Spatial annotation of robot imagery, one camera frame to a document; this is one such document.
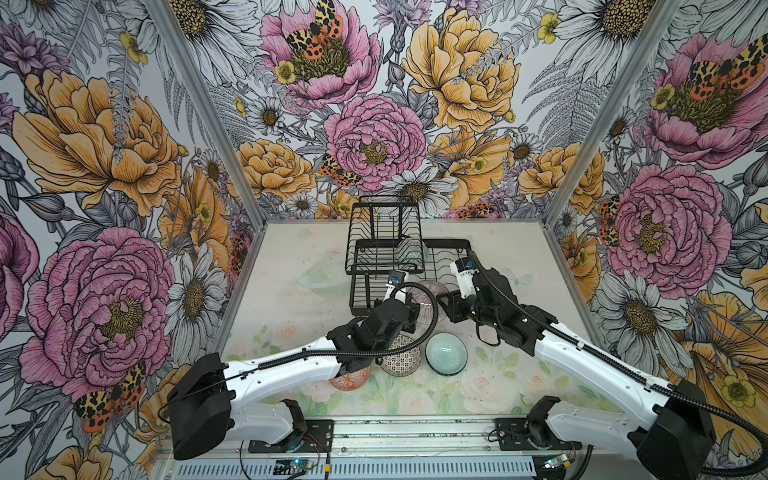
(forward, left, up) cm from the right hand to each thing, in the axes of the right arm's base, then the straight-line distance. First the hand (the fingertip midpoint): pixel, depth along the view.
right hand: (443, 306), depth 79 cm
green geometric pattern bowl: (-13, +25, -16) cm, 32 cm away
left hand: (0, +9, +2) cm, 9 cm away
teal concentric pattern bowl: (-7, -1, -14) cm, 16 cm away
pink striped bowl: (-9, +11, -16) cm, 21 cm away
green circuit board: (-32, +38, -18) cm, 52 cm away
